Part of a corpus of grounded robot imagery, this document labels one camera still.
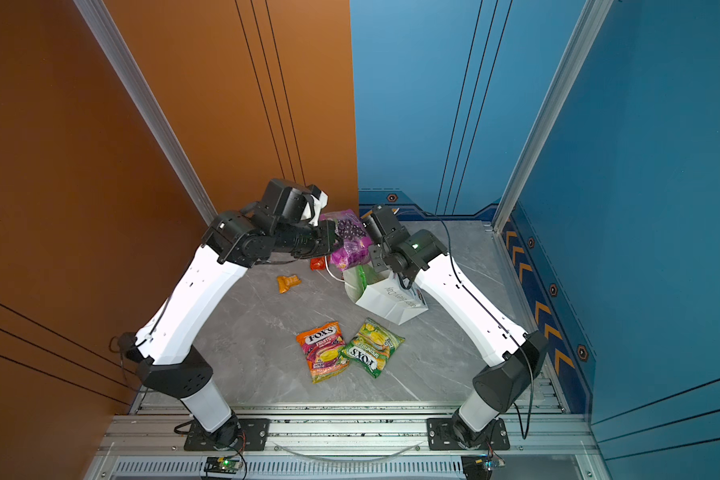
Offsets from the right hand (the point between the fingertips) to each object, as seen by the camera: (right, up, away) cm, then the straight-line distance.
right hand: (384, 250), depth 76 cm
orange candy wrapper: (-32, -11, +26) cm, 43 cm away
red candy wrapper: (-22, -5, +29) cm, 37 cm away
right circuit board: (+22, -52, -6) cm, 57 cm away
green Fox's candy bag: (-3, -28, +9) cm, 29 cm away
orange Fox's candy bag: (-17, -28, +9) cm, 34 cm away
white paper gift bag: (0, -11, 0) cm, 11 cm away
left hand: (-9, +2, -11) cm, 14 cm away
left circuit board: (-40, -51, -5) cm, 65 cm away
